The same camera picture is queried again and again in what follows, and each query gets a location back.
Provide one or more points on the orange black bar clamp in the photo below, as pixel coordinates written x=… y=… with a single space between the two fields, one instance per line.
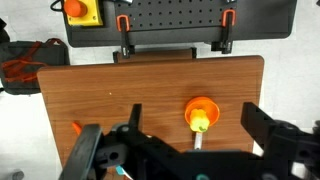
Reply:
x=227 y=33
x=125 y=36

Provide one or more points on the yellow cup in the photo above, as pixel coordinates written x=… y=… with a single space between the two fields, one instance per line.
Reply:
x=199 y=120

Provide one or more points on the black robot cart top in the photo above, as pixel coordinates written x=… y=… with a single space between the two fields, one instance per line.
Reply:
x=263 y=20

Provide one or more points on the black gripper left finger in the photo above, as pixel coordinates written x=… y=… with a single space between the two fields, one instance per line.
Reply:
x=85 y=150

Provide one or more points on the white bowl with green stripe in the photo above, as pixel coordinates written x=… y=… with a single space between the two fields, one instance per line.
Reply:
x=120 y=170

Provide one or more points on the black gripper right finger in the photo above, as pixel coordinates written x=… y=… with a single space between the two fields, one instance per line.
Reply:
x=266 y=133

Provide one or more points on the black perforated mounting board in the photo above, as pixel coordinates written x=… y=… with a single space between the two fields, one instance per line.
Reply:
x=176 y=15

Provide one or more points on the small orange toy carrot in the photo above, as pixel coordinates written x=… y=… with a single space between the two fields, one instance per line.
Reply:
x=77 y=127

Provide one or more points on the yellow emergency stop red button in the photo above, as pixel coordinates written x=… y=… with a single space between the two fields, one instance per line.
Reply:
x=83 y=13

